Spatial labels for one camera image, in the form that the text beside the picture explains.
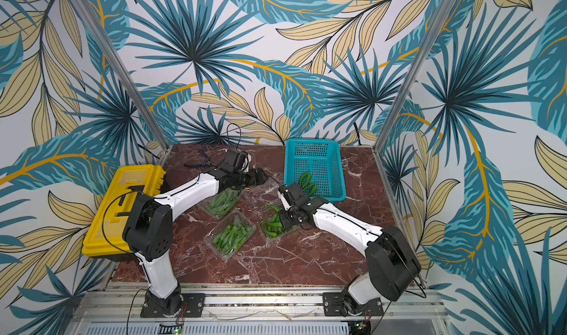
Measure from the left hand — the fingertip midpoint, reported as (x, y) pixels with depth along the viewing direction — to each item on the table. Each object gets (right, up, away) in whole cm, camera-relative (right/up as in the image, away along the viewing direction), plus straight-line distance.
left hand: (261, 181), depth 91 cm
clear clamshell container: (+4, -18, -1) cm, 19 cm away
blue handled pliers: (-33, +7, +19) cm, 39 cm away
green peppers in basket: (+20, -2, +12) cm, 23 cm away
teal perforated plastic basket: (+29, +10, +23) cm, 38 cm away
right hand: (+10, -13, -5) cm, 17 cm away
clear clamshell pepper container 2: (-12, -21, -5) cm, 25 cm away
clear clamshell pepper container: (-17, -10, +4) cm, 20 cm away
